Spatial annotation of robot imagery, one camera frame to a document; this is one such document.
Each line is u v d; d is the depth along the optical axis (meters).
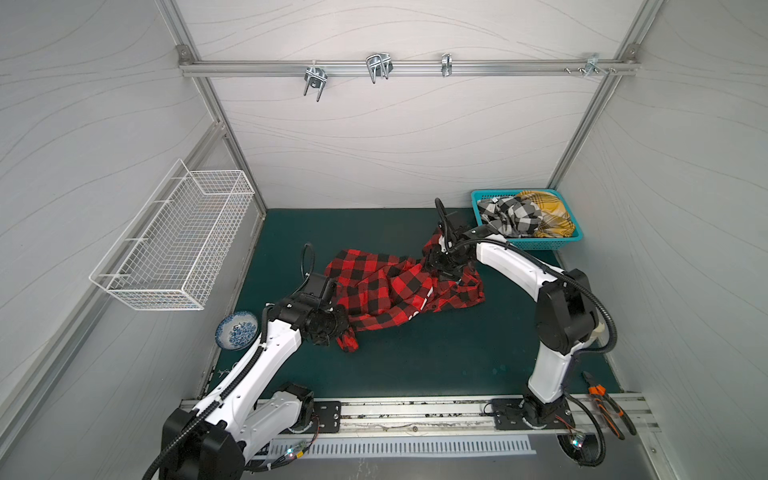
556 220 1.03
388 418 0.75
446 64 0.78
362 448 0.70
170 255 0.68
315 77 0.80
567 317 0.49
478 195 1.15
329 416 0.74
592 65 0.77
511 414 0.73
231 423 0.39
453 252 0.68
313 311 0.56
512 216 1.07
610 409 0.75
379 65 0.77
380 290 0.91
